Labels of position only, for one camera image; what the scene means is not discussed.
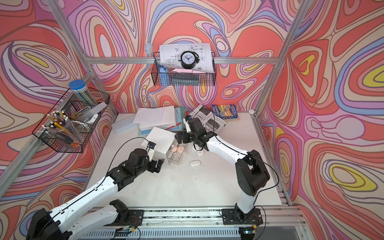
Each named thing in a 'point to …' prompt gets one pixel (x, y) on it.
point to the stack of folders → (180, 114)
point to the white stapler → (90, 115)
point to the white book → (155, 117)
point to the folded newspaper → (212, 122)
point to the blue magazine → (226, 112)
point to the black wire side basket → (73, 106)
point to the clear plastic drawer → (175, 152)
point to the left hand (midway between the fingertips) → (157, 157)
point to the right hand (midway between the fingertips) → (183, 138)
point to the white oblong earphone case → (195, 163)
